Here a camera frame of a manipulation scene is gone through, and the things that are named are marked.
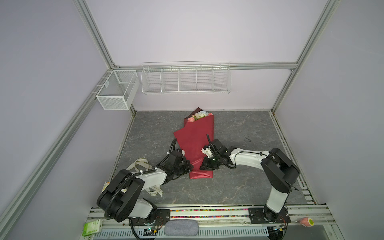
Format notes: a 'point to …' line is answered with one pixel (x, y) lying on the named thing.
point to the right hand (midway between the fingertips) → (200, 169)
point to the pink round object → (307, 222)
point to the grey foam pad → (181, 227)
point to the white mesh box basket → (118, 89)
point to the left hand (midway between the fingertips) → (194, 168)
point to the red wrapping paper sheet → (192, 138)
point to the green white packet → (92, 227)
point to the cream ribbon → (153, 190)
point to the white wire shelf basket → (201, 77)
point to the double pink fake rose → (191, 119)
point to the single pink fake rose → (210, 114)
